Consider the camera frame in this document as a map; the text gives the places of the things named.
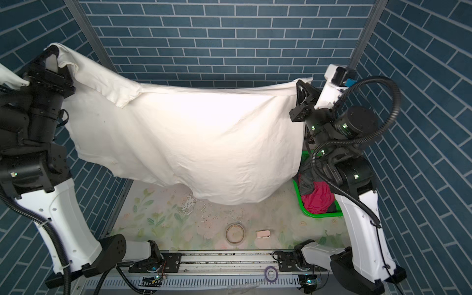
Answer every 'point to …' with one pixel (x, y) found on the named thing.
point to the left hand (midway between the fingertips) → (67, 48)
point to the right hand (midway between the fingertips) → (294, 79)
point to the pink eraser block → (263, 234)
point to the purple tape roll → (269, 280)
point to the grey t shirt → (306, 176)
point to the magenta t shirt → (320, 200)
